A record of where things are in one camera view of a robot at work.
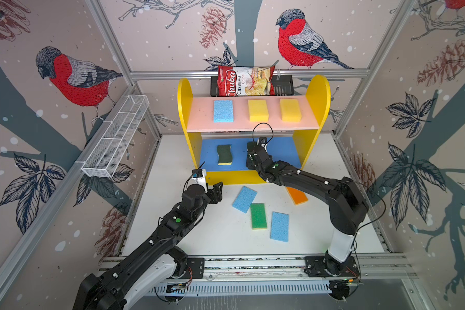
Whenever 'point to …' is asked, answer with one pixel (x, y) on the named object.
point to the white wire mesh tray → (109, 151)
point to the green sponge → (258, 216)
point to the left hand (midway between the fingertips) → (215, 184)
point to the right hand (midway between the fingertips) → (251, 160)
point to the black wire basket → (284, 85)
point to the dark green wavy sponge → (225, 155)
